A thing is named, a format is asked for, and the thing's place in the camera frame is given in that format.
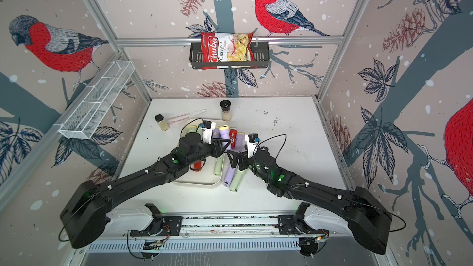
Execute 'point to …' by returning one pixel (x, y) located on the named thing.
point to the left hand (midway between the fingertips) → (230, 138)
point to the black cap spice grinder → (226, 109)
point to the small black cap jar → (163, 124)
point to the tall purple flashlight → (224, 133)
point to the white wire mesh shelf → (86, 116)
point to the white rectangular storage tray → (206, 178)
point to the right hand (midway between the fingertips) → (235, 148)
